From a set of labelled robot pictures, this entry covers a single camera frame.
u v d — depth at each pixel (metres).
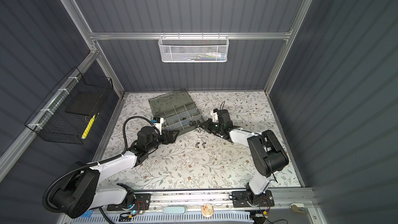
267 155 0.48
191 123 1.01
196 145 0.92
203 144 0.91
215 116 0.87
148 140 0.68
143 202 0.73
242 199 0.73
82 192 0.42
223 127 0.74
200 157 0.89
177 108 1.07
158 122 0.77
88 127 0.68
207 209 0.71
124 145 0.64
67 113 0.72
